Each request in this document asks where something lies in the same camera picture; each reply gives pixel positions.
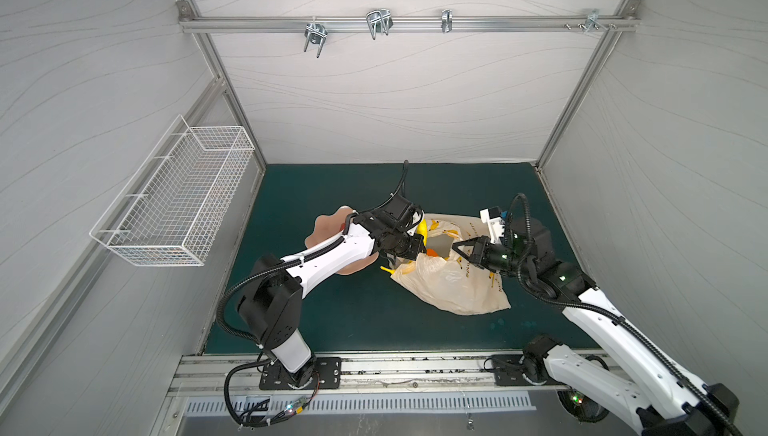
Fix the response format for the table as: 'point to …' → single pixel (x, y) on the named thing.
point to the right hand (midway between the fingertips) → (457, 238)
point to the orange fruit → (431, 252)
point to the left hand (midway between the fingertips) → (427, 248)
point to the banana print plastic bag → (445, 278)
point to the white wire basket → (170, 211)
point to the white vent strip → (371, 405)
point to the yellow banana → (423, 230)
